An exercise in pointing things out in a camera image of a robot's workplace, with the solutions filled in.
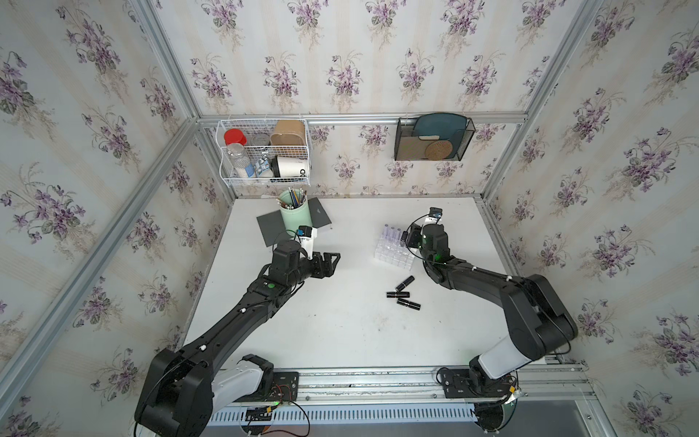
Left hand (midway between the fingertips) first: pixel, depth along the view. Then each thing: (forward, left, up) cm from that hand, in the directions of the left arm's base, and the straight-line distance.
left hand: (335, 257), depth 80 cm
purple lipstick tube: (+17, -18, -11) cm, 27 cm away
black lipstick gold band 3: (-8, -24, -16) cm, 30 cm away
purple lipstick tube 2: (+16, -20, -10) cm, 28 cm away
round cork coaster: (+39, -37, +11) cm, 55 cm away
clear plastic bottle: (+28, +31, +15) cm, 45 cm away
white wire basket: (+36, +23, +13) cm, 44 cm away
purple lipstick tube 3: (+15, -22, -10) cm, 29 cm away
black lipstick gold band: (+1, -26, -15) cm, 30 cm away
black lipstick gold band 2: (-5, -21, -15) cm, 26 cm away
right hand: (+14, -28, -2) cm, 32 cm away
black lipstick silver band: (+14, -24, -9) cm, 29 cm away
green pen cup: (+18, +14, +2) cm, 23 cm away
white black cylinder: (+31, +16, +9) cm, 37 cm away
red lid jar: (+40, +35, +16) cm, 56 cm away
